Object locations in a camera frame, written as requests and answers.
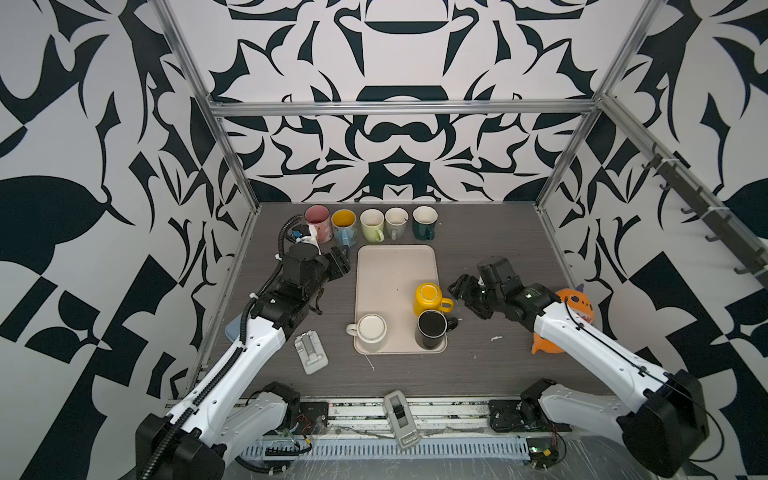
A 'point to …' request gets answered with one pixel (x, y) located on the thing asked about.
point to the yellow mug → (428, 296)
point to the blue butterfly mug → (344, 223)
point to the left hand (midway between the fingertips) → (340, 245)
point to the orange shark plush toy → (580, 302)
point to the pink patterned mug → (319, 217)
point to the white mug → (370, 330)
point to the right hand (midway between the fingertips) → (454, 291)
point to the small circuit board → (543, 451)
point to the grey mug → (396, 220)
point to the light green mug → (371, 222)
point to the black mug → (431, 329)
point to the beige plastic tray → (385, 280)
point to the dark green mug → (424, 219)
